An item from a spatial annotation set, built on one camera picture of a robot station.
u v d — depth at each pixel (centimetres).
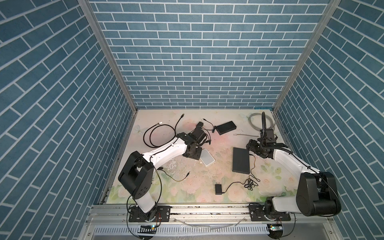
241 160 92
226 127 108
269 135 70
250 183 83
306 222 77
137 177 44
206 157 91
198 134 68
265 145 69
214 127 108
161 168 89
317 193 43
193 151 72
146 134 106
